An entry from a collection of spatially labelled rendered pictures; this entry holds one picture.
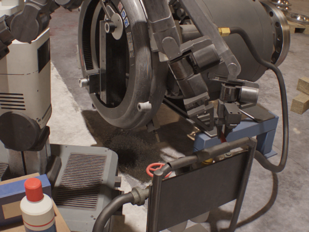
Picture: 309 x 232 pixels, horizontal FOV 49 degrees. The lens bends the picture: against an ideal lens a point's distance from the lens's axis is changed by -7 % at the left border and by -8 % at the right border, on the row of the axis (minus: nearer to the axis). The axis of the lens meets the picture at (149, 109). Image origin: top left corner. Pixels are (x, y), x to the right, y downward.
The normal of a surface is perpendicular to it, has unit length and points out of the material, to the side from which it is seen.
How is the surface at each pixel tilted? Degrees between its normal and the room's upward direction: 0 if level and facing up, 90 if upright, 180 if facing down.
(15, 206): 103
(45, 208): 42
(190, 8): 72
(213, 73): 90
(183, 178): 90
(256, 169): 0
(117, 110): 90
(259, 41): 78
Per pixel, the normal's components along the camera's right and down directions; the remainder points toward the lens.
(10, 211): 0.49, 0.58
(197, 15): -0.24, 0.11
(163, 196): 0.52, 0.40
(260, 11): 0.39, -0.37
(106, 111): -0.85, 0.19
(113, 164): 0.74, -0.60
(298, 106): -0.70, 0.28
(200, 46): -0.01, 0.44
